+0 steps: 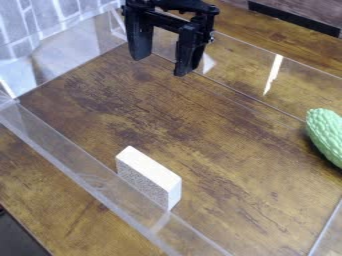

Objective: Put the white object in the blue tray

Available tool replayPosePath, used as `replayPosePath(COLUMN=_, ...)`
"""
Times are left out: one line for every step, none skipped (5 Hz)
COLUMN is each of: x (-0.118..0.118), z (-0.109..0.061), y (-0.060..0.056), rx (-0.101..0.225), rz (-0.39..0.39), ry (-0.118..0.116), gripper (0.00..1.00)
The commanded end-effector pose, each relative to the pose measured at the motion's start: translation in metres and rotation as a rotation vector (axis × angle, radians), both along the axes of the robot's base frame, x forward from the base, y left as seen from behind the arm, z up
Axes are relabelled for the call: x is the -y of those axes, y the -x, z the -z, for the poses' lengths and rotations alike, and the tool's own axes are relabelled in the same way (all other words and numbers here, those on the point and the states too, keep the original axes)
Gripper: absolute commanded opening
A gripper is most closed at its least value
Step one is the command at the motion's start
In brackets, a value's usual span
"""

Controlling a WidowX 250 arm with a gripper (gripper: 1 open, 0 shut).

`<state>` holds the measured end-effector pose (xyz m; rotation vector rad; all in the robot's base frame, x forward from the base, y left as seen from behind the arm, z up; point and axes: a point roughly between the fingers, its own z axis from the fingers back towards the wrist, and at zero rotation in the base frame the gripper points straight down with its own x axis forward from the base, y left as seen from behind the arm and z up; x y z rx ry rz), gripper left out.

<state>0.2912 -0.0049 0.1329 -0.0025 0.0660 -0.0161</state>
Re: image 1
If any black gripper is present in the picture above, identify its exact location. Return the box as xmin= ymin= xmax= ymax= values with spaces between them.
xmin=123 ymin=0 xmax=219 ymax=77

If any white foam block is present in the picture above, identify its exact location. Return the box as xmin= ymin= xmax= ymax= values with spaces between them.
xmin=115 ymin=146 xmax=182 ymax=210

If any green bumpy toy gourd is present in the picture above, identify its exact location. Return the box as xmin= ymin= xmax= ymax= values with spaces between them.
xmin=306 ymin=108 xmax=342 ymax=169

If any clear acrylic enclosure wall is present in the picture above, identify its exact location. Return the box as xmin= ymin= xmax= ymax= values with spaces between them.
xmin=0 ymin=0 xmax=342 ymax=256

